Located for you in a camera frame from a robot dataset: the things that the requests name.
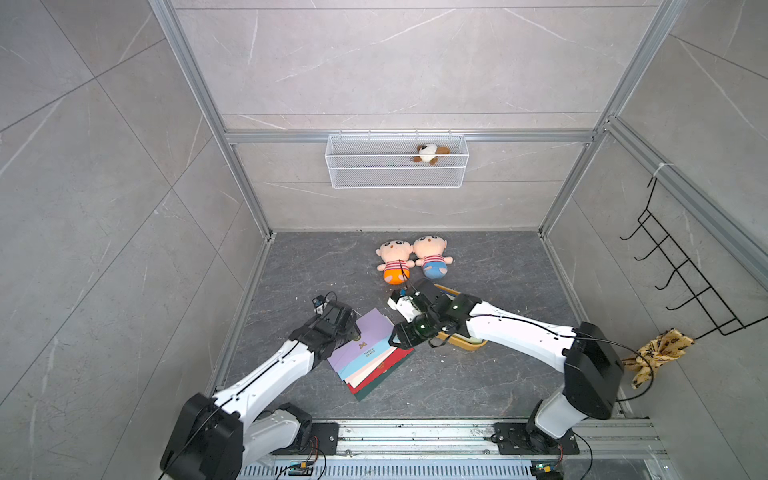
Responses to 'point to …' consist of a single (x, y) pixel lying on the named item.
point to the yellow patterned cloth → (669, 345)
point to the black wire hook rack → (702, 292)
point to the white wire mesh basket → (385, 161)
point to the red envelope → (400, 355)
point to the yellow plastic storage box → (456, 339)
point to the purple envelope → (373, 328)
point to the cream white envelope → (354, 382)
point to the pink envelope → (354, 375)
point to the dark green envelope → (359, 395)
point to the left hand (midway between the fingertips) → (352, 323)
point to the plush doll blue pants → (435, 270)
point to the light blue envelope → (365, 361)
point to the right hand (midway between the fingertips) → (396, 340)
